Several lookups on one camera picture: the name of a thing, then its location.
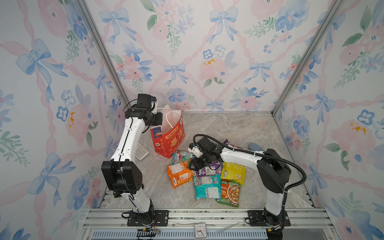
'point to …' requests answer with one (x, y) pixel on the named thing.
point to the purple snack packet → (214, 168)
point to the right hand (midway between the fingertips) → (192, 165)
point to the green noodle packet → (230, 192)
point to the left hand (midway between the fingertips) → (159, 118)
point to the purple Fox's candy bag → (226, 142)
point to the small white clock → (200, 230)
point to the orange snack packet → (179, 173)
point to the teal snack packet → (208, 186)
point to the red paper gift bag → (167, 138)
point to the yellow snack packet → (233, 172)
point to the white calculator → (141, 152)
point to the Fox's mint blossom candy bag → (178, 156)
